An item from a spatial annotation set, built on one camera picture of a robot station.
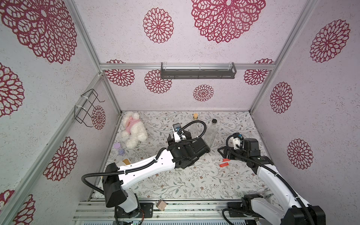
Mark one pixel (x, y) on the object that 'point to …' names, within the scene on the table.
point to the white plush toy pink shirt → (134, 128)
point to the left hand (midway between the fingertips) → (178, 134)
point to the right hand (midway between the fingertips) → (221, 148)
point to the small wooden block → (161, 205)
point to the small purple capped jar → (121, 151)
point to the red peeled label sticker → (224, 165)
